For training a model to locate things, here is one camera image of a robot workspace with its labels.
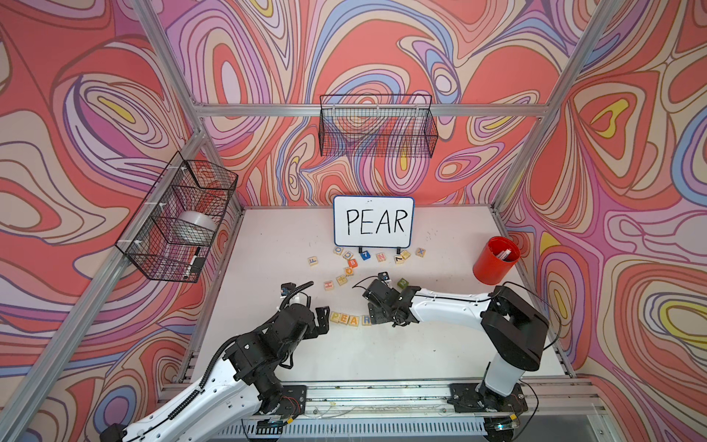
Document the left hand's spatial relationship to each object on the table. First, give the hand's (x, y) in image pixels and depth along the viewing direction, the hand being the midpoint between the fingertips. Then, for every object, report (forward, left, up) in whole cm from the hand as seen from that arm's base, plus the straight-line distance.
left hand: (319, 315), depth 76 cm
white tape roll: (+15, +32, +20) cm, 40 cm away
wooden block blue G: (+29, -7, -12) cm, 33 cm away
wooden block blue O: (+31, -4, -11) cm, 33 cm away
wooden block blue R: (+3, -14, -11) cm, 18 cm away
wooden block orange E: (+4, -7, -11) cm, 14 cm away
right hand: (+5, -20, -13) cm, 25 cm away
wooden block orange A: (+3, -10, -11) cm, 15 cm away
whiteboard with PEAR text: (+37, -15, -2) cm, 41 cm away
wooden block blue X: (+30, -35, -12) cm, 48 cm away
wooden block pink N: (+27, -20, -11) cm, 36 cm away
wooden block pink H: (+16, -1, -12) cm, 20 cm away
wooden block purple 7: (+27, -26, -11) cm, 39 cm away
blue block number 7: (+29, -14, -12) cm, 35 cm away
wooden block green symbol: (+18, -5, -11) cm, 22 cm away
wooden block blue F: (+26, +6, -12) cm, 29 cm away
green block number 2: (+17, -27, -12) cm, 34 cm away
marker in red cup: (+22, -61, -3) cm, 65 cm away
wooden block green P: (+5, -4, -12) cm, 13 cm away
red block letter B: (+25, -9, -12) cm, 29 cm away
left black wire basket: (+15, +40, +16) cm, 46 cm away
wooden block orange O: (+22, -8, -11) cm, 26 cm away
